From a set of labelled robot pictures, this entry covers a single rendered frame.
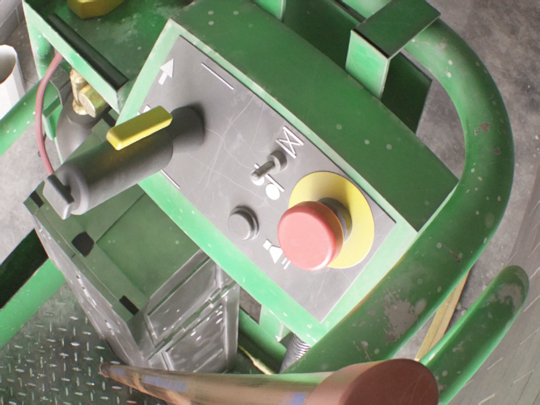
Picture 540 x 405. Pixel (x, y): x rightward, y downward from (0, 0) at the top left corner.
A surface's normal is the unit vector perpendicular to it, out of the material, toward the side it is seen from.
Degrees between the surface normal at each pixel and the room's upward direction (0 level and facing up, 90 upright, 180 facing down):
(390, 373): 16
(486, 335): 9
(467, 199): 27
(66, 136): 58
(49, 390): 0
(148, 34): 0
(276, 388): 74
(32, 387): 0
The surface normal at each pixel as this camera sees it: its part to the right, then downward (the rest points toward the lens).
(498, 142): 0.18, -0.36
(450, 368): -0.07, -0.49
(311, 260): -0.58, 0.33
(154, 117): 0.41, -0.67
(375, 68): -0.70, 0.65
